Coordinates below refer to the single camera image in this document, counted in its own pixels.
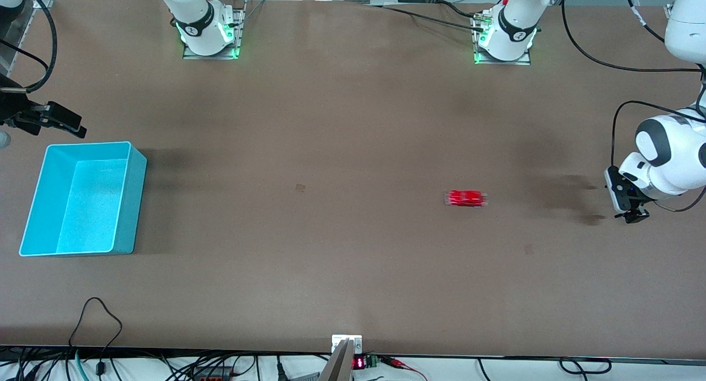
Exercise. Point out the black power strip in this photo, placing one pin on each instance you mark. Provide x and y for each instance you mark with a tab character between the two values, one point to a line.
212	373

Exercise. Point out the red beetle toy car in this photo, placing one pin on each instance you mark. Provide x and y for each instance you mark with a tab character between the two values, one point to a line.
466	198

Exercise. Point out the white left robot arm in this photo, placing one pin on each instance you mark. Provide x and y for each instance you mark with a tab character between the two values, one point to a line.
513	33

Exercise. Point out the grey metal bar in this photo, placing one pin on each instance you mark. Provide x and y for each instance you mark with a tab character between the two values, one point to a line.
337	367

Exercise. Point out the red LED display module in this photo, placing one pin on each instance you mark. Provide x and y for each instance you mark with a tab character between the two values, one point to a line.
359	363

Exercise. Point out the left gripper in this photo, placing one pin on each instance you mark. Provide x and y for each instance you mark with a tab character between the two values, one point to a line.
635	216

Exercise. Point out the blue plastic box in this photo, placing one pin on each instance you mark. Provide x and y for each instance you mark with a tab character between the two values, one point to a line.
83	204

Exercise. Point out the white table clamp bracket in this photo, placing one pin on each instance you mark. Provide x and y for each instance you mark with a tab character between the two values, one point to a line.
356	342

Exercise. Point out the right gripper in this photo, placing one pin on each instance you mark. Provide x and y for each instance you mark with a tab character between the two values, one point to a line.
15	113

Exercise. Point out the green terminal block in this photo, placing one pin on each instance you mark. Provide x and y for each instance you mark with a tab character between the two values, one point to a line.
372	361

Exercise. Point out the red alligator clip lead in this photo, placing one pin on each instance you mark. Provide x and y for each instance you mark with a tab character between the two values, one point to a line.
394	363

